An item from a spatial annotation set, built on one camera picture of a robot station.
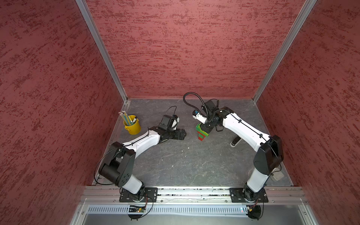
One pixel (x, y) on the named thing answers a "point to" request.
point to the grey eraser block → (278, 175)
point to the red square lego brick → (200, 138)
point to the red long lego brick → (201, 134)
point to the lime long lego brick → (198, 125)
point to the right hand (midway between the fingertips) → (205, 128)
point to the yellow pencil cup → (134, 129)
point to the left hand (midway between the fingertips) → (179, 136)
